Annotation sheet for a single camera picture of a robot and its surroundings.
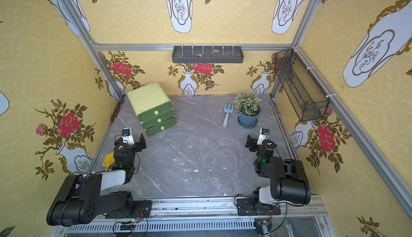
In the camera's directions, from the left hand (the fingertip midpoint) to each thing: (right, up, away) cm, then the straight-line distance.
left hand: (134, 134), depth 89 cm
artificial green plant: (+63, +17, +3) cm, 66 cm away
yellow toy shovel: (-13, -14, -1) cm, 19 cm away
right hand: (+69, -1, +4) cm, 69 cm away
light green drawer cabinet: (+11, +15, -2) cm, 19 cm away
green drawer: (+11, +13, -1) cm, 17 cm away
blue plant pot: (+66, +6, +12) cm, 67 cm away
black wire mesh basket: (+92, +21, -4) cm, 95 cm away
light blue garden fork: (+54, +14, +21) cm, 60 cm away
